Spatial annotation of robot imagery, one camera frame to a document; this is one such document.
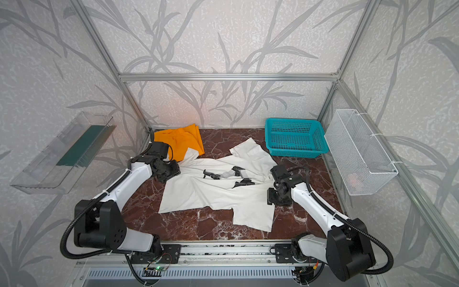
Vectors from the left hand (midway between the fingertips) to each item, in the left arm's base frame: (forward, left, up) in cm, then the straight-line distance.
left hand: (180, 166), depth 88 cm
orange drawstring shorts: (+25, +9, -10) cm, 28 cm away
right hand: (-12, -45, -5) cm, 47 cm away
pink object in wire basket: (-12, -77, +10) cm, 78 cm away
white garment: (-3, -29, -11) cm, 31 cm away
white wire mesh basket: (-14, -72, +24) cm, 77 cm away
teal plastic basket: (+30, -66, -12) cm, 73 cm away
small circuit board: (-41, +3, -11) cm, 43 cm away
